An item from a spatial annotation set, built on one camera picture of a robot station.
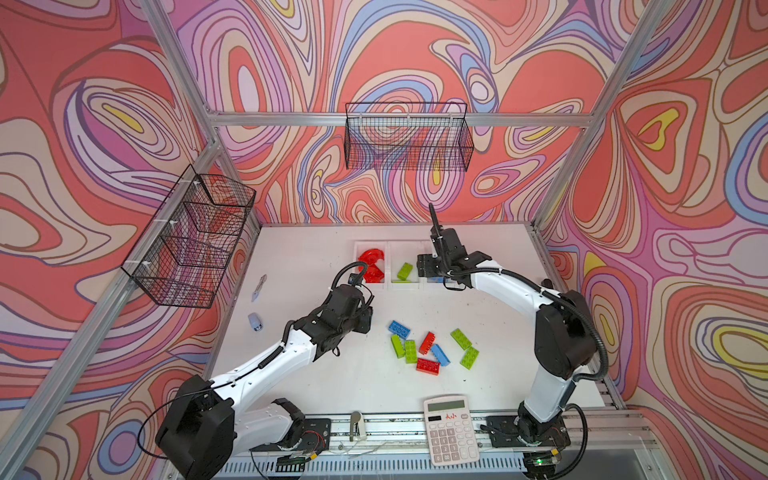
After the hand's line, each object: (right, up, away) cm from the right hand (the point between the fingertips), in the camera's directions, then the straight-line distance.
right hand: (432, 268), depth 93 cm
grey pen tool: (-59, -8, +6) cm, 59 cm away
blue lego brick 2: (+1, -24, -9) cm, 26 cm away
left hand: (-19, -11, -9) cm, 24 cm away
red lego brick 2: (-3, -22, -7) cm, 23 cm away
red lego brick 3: (-3, -27, -9) cm, 29 cm away
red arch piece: (-20, +3, +12) cm, 24 cm away
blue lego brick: (-11, -19, -2) cm, 22 cm away
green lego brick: (-8, -2, +12) cm, 14 cm away
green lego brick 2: (+8, -21, -4) cm, 23 cm away
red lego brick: (-19, -2, +8) cm, 21 cm away
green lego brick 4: (-7, -24, -7) cm, 26 cm away
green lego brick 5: (-11, -23, -6) cm, 26 cm away
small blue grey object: (-55, -16, -2) cm, 57 cm away
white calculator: (+1, -39, -20) cm, 44 cm away
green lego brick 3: (+10, -26, -7) cm, 28 cm away
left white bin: (-24, +7, +12) cm, 27 cm away
